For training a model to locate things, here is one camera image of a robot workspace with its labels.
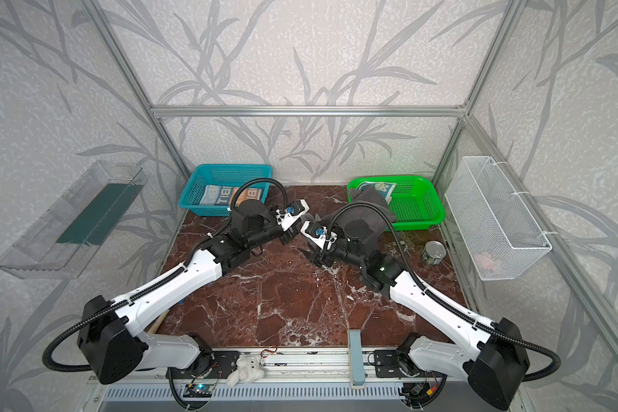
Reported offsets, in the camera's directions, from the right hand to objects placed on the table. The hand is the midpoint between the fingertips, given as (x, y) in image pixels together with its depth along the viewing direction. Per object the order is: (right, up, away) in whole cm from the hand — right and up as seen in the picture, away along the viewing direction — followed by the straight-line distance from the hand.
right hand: (311, 224), depth 72 cm
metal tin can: (+43, -11, +19) cm, 48 cm away
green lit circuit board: (-32, -47, -1) cm, 57 cm away
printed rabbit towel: (-42, +10, +43) cm, 61 cm away
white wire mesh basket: (+46, -2, -11) cm, 47 cm away
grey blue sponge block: (+13, -39, +3) cm, 41 cm away
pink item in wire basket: (+50, -10, +1) cm, 51 cm away
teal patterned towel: (+30, +13, +40) cm, 52 cm away
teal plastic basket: (-40, +20, +47) cm, 65 cm away
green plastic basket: (+45, +8, +43) cm, 62 cm away
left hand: (-1, +5, +1) cm, 5 cm away
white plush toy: (-17, -40, -2) cm, 43 cm away
